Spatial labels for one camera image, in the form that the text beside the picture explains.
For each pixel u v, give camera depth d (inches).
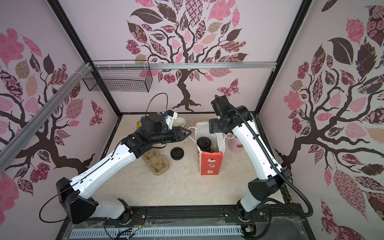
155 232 27.5
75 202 14.7
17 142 20.5
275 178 15.8
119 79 48.0
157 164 35.0
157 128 21.3
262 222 28.4
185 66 37.0
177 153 37.0
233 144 35.7
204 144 33.8
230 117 18.3
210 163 29.7
